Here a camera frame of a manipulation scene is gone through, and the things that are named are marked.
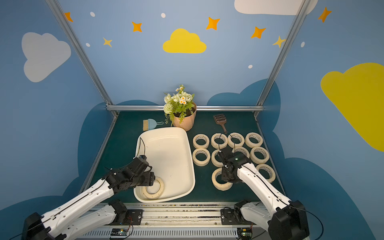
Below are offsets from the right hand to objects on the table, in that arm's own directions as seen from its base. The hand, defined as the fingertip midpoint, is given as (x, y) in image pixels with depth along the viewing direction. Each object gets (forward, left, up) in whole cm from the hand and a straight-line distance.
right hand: (231, 175), depth 81 cm
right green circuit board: (-25, -6, -11) cm, 28 cm away
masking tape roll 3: (+29, +5, -9) cm, 30 cm away
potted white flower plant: (+32, +31, +19) cm, 48 cm away
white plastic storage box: (+16, +39, -7) cm, 43 cm away
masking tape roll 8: (+19, -22, -8) cm, 30 cm away
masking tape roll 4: (+33, -9, -7) cm, 35 cm away
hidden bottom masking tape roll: (+21, -10, -6) cm, 23 cm away
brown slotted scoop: (+47, +3, -5) cm, 47 cm away
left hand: (-3, +45, +1) cm, 45 cm away
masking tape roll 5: (+31, -21, -9) cm, 38 cm away
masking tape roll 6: (+9, +17, -5) cm, 20 cm away
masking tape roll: (-12, +40, -4) cm, 42 cm away
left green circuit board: (-29, +56, -8) cm, 63 cm away
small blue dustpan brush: (+40, +58, -7) cm, 71 cm away
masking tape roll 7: (+10, +8, -5) cm, 13 cm away
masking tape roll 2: (+27, +18, -7) cm, 33 cm away
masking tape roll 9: (-5, +7, 0) cm, 9 cm away
